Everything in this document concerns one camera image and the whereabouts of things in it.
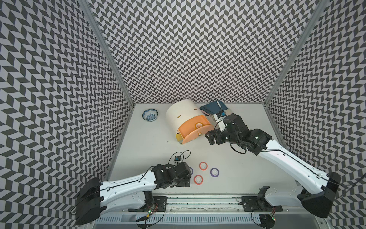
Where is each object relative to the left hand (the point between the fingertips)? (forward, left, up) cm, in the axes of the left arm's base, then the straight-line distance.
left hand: (181, 181), depth 77 cm
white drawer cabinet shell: (+36, +3, +18) cm, 40 cm away
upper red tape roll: (+10, -13, -4) cm, 17 cm away
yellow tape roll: (+27, -9, +15) cm, 32 cm away
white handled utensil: (+63, -28, -3) cm, 69 cm away
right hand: (+17, -17, +20) cm, 32 cm away
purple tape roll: (+7, -6, -4) cm, 10 cm away
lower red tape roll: (+2, -9, -4) cm, 10 cm away
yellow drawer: (+18, +1, +15) cm, 24 cm away
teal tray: (+57, -23, -3) cm, 62 cm away
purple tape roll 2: (+6, -19, -4) cm, 20 cm away
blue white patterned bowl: (+49, +27, -2) cm, 56 cm away
